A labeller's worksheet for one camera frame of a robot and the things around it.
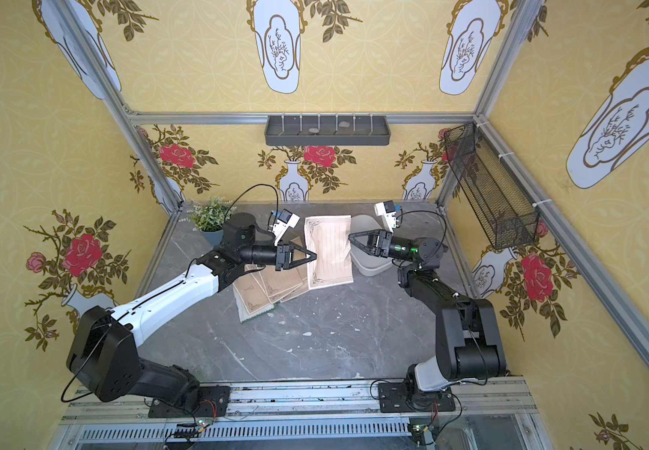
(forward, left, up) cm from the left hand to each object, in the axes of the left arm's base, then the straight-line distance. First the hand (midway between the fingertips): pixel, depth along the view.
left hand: (318, 260), depth 71 cm
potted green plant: (+25, +37, -12) cm, 46 cm away
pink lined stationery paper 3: (+5, +23, -27) cm, 36 cm away
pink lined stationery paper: (+6, -2, +3) cm, 7 cm away
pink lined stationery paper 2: (+8, +14, -26) cm, 31 cm away
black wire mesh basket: (+17, -55, 0) cm, 57 cm away
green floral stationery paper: (-2, +24, -27) cm, 36 cm away
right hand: (+2, -8, +2) cm, 8 cm away
